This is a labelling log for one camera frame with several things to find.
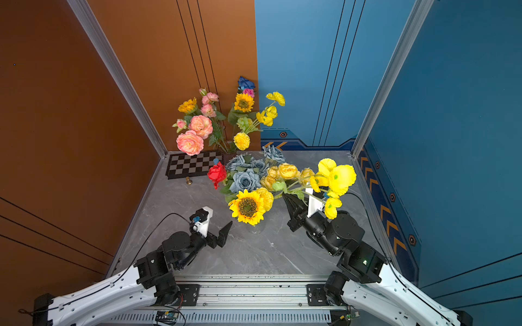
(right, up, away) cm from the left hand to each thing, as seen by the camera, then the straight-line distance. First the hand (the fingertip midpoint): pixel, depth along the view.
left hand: (222, 215), depth 73 cm
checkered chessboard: (-29, +19, +36) cm, 50 cm away
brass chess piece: (-25, +11, +33) cm, 43 cm away
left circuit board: (-20, -36, -1) cm, 41 cm away
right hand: (+21, +10, -15) cm, 28 cm away
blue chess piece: (-11, +21, +33) cm, 40 cm away
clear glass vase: (+12, -9, +15) cm, 21 cm away
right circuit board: (+45, -34, -3) cm, 57 cm away
